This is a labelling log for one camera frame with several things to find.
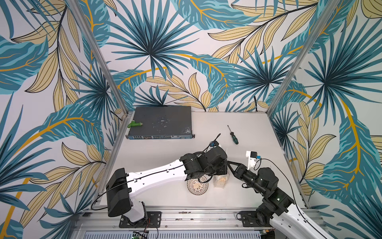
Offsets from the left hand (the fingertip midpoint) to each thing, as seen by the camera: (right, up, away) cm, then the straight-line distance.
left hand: (226, 169), depth 69 cm
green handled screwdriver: (+14, +11, +33) cm, 37 cm away
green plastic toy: (-57, +22, +35) cm, 70 cm away
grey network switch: (-35, +23, +39) cm, 57 cm away
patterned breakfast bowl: (-13, -14, +13) cm, 23 cm away
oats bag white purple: (-1, -8, +7) cm, 10 cm away
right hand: (-2, 0, +1) cm, 2 cm away
